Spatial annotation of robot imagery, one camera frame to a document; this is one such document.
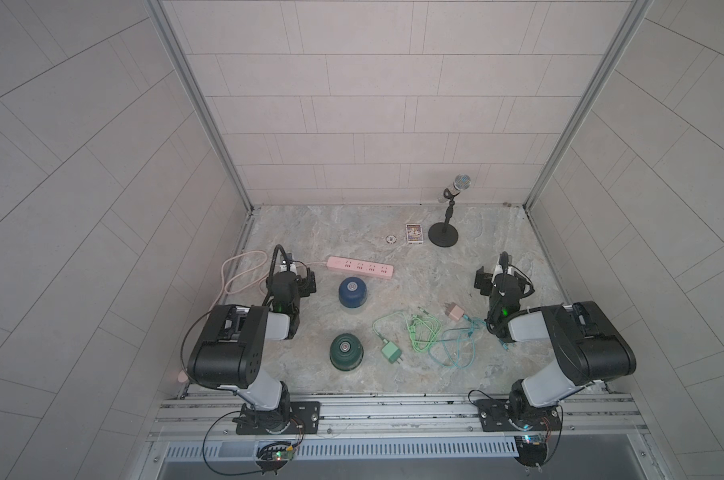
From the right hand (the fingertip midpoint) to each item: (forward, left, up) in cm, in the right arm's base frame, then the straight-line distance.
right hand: (496, 265), depth 94 cm
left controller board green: (-44, +64, -4) cm, 77 cm away
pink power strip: (+3, +43, -1) cm, 44 cm away
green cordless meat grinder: (-26, +47, +6) cm, 54 cm away
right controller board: (-46, +5, -6) cm, 47 cm away
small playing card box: (+16, +24, -1) cm, 29 cm away
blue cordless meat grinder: (-10, +45, +6) cm, 47 cm away
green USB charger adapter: (-24, +35, -3) cm, 43 cm away
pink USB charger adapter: (-14, +16, -3) cm, 21 cm away
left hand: (+4, +64, +1) cm, 64 cm away
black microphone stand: (+16, +13, -2) cm, 21 cm away
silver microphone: (+14, +12, +24) cm, 30 cm away
